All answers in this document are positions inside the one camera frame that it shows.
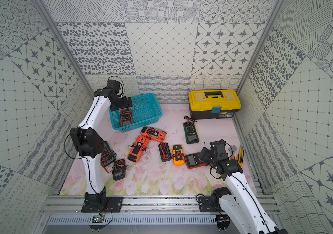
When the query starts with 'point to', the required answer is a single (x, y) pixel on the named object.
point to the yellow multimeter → (178, 155)
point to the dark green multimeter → (191, 133)
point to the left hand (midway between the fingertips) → (125, 104)
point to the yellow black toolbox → (213, 104)
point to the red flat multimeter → (193, 161)
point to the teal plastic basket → (145, 110)
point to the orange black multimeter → (137, 150)
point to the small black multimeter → (119, 169)
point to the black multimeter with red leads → (165, 152)
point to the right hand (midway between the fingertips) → (207, 158)
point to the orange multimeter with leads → (153, 134)
